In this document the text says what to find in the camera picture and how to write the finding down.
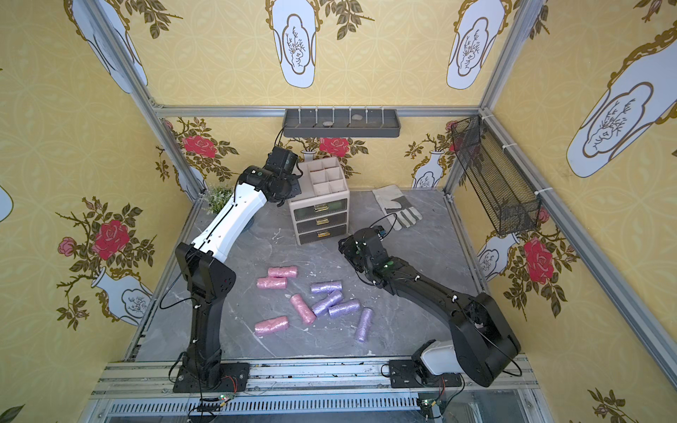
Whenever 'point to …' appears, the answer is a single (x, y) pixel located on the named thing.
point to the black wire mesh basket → (511, 204)
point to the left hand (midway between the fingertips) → (298, 190)
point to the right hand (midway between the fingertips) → (338, 248)
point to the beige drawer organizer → (322, 210)
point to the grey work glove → (398, 207)
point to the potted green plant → (217, 196)
